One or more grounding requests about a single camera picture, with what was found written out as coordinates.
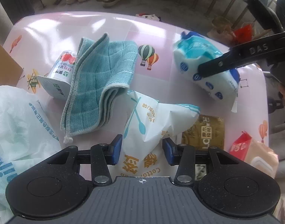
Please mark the brown cardboard box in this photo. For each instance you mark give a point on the brown cardboard box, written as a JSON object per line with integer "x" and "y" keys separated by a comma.
{"x": 4, "y": 65}

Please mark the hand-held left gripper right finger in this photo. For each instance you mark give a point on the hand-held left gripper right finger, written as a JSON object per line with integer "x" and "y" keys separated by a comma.
{"x": 168, "y": 151}

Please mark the red plastic bag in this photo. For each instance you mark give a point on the red plastic bag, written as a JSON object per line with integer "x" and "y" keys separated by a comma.
{"x": 244, "y": 31}

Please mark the blue and white soft packet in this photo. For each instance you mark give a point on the blue and white soft packet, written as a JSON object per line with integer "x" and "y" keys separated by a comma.
{"x": 198, "y": 51}

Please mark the pale green tied plastic bag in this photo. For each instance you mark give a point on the pale green tied plastic bag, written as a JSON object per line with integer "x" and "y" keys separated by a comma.
{"x": 21, "y": 133}

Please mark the orange wet wipes pack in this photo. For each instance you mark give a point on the orange wet wipes pack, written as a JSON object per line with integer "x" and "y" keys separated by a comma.
{"x": 256, "y": 154}

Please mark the brown bundle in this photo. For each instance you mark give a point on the brown bundle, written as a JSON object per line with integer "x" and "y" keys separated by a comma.
{"x": 221, "y": 24}

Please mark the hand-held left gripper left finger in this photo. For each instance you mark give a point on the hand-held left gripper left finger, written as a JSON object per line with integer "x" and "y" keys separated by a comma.
{"x": 116, "y": 148}

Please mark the red white cartoon cushion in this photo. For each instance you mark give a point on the red white cartoon cushion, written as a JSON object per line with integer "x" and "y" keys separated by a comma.
{"x": 148, "y": 17}

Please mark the gold packet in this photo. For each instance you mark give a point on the gold packet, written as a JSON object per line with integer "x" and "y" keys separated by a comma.
{"x": 203, "y": 133}

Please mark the teal checked towel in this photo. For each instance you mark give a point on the teal checked towel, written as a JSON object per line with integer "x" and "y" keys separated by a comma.
{"x": 102, "y": 70}

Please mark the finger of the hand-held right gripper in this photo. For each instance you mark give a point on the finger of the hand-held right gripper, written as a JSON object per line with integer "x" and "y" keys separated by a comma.
{"x": 217, "y": 66}

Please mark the black exercise equipment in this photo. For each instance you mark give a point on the black exercise equipment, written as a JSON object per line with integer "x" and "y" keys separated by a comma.
{"x": 263, "y": 11}

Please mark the white cotton swab bag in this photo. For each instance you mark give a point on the white cotton swab bag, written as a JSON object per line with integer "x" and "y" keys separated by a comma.
{"x": 151, "y": 121}

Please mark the white yogurt cup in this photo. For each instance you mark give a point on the white yogurt cup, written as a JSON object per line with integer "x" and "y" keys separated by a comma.
{"x": 60, "y": 74}

